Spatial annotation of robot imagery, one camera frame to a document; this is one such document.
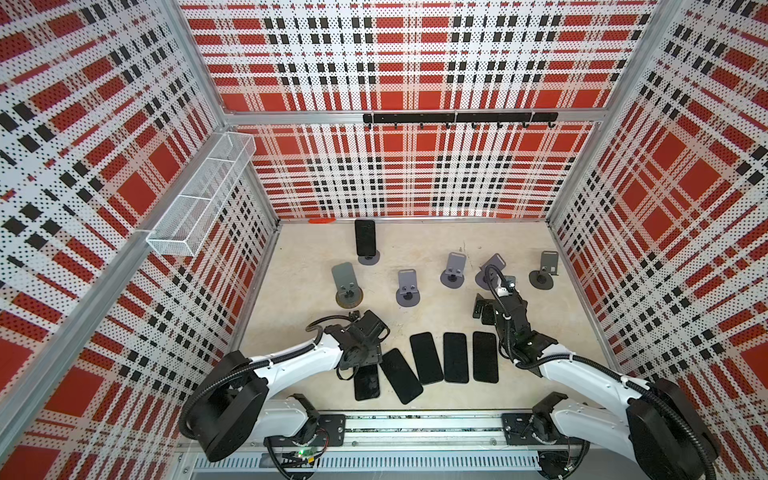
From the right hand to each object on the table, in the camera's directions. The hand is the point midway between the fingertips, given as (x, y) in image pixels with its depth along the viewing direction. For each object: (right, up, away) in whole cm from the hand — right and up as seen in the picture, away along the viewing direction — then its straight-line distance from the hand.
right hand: (494, 298), depth 86 cm
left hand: (-37, -18, -1) cm, 41 cm away
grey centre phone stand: (-25, -1, +11) cm, 28 cm away
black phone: (-2, -18, +2) cm, 18 cm away
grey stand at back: (-39, +10, +22) cm, 46 cm away
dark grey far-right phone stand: (+22, +8, +11) cm, 26 cm away
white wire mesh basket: (-95, +24, +7) cm, 98 cm away
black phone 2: (-40, +19, +14) cm, 46 cm away
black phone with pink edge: (-12, -17, -1) cm, 21 cm away
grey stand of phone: (-10, +5, +14) cm, 18 cm away
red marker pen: (-62, +27, +40) cm, 79 cm away
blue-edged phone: (-20, -18, 0) cm, 27 cm away
